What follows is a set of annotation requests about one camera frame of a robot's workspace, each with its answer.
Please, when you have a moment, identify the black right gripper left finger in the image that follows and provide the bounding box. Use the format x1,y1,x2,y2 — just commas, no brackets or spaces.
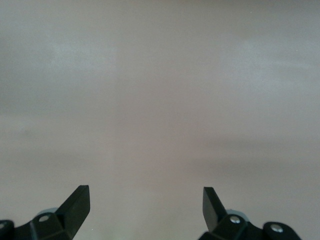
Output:
14,185,91,240

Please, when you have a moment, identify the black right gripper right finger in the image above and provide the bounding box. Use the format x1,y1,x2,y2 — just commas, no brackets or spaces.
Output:
198,186,266,240

